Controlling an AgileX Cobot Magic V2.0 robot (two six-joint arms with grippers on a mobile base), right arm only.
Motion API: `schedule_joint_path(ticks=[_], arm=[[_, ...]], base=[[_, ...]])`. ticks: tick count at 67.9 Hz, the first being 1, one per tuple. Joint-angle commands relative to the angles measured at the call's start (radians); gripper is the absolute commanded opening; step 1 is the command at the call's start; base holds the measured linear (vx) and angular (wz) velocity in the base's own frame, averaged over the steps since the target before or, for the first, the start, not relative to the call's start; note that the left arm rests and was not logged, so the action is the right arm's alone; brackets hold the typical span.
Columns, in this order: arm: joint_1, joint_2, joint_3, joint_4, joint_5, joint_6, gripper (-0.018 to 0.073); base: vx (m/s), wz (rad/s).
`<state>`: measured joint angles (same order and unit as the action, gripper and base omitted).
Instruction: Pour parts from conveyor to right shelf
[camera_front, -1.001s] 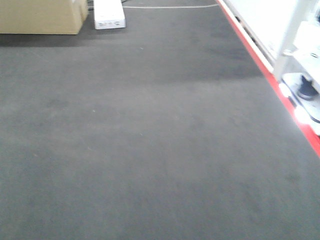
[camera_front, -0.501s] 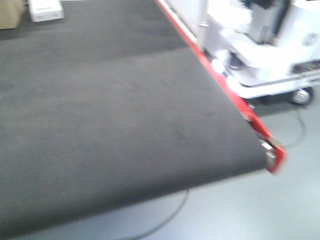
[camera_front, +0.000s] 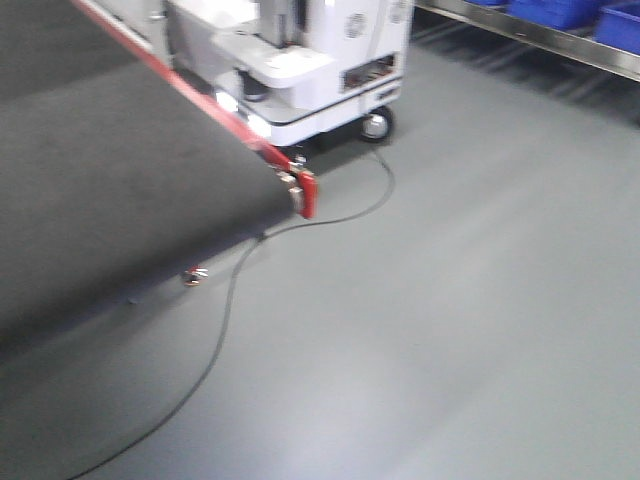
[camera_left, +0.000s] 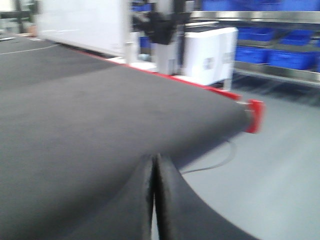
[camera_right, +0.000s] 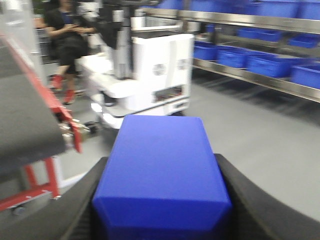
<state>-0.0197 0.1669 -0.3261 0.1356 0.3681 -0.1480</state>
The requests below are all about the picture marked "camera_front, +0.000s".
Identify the long dark grey belt conveyor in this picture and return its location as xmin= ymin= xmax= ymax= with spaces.
xmin=0 ymin=0 xmax=317 ymax=351

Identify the white wheeled robot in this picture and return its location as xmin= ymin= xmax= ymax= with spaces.
xmin=164 ymin=0 xmax=414 ymax=147

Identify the steel rack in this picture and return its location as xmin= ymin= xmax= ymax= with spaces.
xmin=414 ymin=0 xmax=640 ymax=84

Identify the row of blue bins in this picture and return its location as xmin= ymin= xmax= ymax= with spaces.
xmin=469 ymin=0 xmax=640 ymax=54

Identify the black floor cable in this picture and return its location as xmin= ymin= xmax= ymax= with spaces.
xmin=64 ymin=147 xmax=396 ymax=480

